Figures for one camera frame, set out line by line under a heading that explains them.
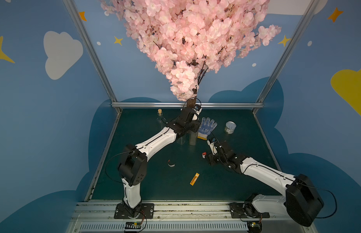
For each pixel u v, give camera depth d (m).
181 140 0.98
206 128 1.10
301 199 0.42
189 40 0.49
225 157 0.65
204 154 0.87
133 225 0.73
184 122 0.66
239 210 0.78
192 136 1.01
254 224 0.73
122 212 0.73
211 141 0.78
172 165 0.90
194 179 0.86
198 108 0.75
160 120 0.90
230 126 1.04
